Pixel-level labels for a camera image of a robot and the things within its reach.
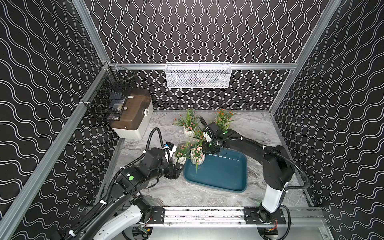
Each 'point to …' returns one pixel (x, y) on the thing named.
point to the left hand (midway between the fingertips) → (178, 162)
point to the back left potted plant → (188, 122)
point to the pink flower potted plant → (182, 153)
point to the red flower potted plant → (198, 134)
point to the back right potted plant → (223, 118)
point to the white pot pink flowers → (197, 155)
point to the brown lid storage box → (136, 114)
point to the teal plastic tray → (226, 171)
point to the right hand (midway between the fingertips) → (202, 150)
